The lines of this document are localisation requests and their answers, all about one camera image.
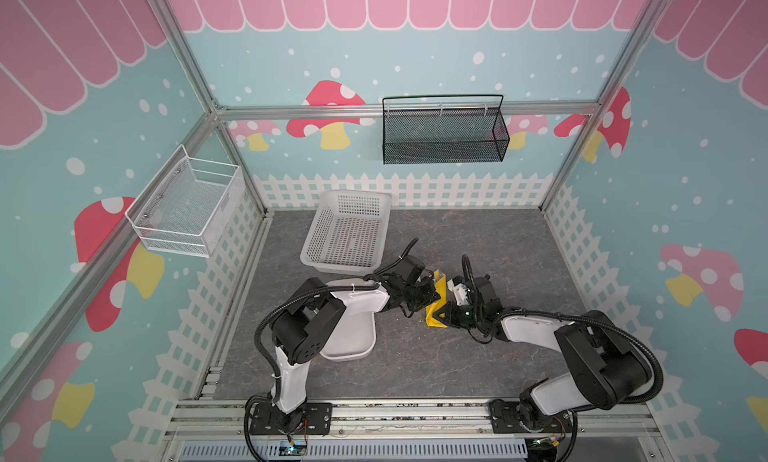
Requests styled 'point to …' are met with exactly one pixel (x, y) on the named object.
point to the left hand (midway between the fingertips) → (442, 301)
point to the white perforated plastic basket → (348, 233)
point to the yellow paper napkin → (441, 288)
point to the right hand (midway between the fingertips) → (431, 314)
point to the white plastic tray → (354, 338)
